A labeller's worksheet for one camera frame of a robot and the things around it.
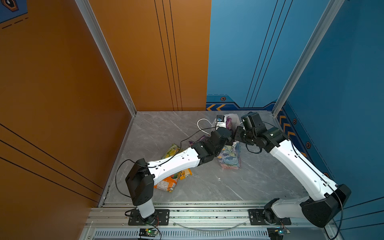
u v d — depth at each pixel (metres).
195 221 0.72
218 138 0.54
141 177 0.44
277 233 0.71
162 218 0.74
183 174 0.87
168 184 0.81
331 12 0.71
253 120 0.54
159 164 0.46
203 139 0.59
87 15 0.72
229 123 0.78
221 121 0.64
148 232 0.71
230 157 0.78
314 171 0.42
